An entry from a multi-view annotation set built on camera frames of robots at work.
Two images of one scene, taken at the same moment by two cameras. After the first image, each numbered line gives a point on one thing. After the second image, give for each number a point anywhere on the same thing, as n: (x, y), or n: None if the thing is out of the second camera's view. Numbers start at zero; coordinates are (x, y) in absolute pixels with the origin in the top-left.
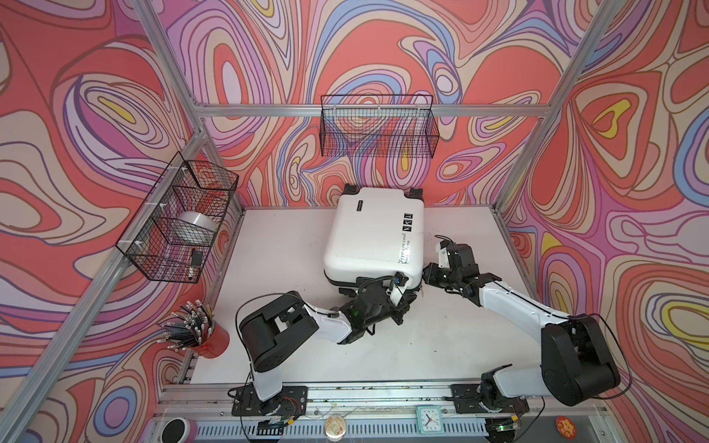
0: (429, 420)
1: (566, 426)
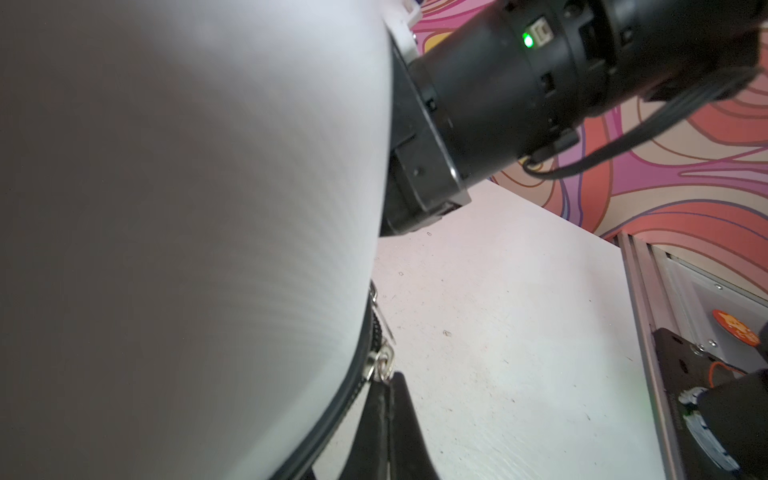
0: None
1: (737, 328)
